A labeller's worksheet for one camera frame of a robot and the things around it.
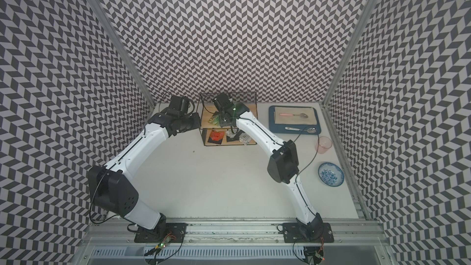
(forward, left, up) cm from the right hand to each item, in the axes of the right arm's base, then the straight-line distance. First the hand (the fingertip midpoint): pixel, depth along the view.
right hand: (231, 120), depth 90 cm
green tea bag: (0, +8, +1) cm, 8 cm away
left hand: (-4, +14, +4) cm, 15 cm away
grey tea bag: (-1, -2, -14) cm, 14 cm away
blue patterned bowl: (-22, -48, -16) cm, 55 cm away
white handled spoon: (+3, -43, -14) cm, 46 cm away
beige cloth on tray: (+15, -38, -17) cm, 44 cm away
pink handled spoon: (+17, -43, -17) cm, 50 cm away
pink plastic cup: (-4, -50, -15) cm, 53 cm away
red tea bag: (-1, +9, -14) cm, 17 cm away
